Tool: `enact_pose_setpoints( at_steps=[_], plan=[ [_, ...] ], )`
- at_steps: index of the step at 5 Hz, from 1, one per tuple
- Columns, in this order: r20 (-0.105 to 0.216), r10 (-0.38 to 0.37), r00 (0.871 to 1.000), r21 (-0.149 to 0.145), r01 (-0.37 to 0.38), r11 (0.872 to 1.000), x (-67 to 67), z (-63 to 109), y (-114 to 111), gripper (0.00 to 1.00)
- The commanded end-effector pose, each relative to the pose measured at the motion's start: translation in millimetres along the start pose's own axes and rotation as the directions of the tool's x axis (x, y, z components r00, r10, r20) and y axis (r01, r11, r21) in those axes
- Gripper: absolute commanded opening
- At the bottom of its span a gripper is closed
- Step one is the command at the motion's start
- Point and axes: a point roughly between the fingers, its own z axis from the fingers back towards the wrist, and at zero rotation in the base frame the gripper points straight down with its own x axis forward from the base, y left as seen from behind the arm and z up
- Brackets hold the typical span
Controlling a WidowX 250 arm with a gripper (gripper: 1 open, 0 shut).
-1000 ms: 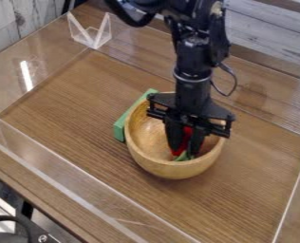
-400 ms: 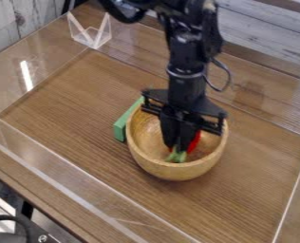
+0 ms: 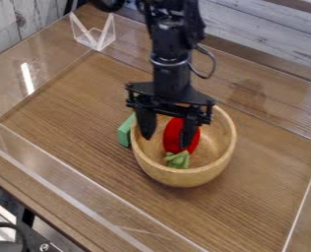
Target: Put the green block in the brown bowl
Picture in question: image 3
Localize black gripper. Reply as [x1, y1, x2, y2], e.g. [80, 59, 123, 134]
[124, 59, 215, 148]

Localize red toy strawberry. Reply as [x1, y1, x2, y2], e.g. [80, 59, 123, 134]
[162, 117, 202, 170]

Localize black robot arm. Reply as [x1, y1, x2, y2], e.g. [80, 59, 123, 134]
[124, 0, 214, 148]

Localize green block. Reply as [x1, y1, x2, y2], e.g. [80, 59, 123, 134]
[116, 114, 134, 148]

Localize brown wooden bowl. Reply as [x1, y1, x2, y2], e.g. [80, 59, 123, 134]
[130, 106, 237, 188]

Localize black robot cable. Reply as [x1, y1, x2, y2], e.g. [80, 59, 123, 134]
[186, 42, 218, 81]

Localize clear acrylic corner bracket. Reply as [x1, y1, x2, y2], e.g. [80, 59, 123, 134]
[68, 13, 116, 51]

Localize black equipment with cable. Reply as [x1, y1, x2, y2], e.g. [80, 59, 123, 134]
[0, 221, 63, 252]

